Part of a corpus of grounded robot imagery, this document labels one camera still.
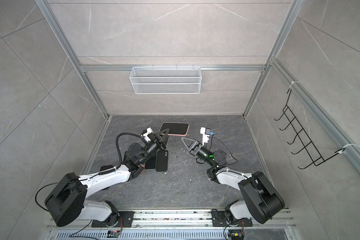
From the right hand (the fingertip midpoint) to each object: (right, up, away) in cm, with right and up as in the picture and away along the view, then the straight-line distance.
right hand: (181, 139), depth 70 cm
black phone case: (-13, -17, +23) cm, 31 cm away
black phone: (-2, +5, -2) cm, 6 cm away
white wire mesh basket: (-11, +38, +31) cm, 50 cm away
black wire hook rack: (+54, -2, -7) cm, 54 cm away
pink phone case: (-3, +2, 0) cm, 4 cm away
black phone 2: (-47, -19, +22) cm, 56 cm away
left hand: (-5, +6, -1) cm, 8 cm away
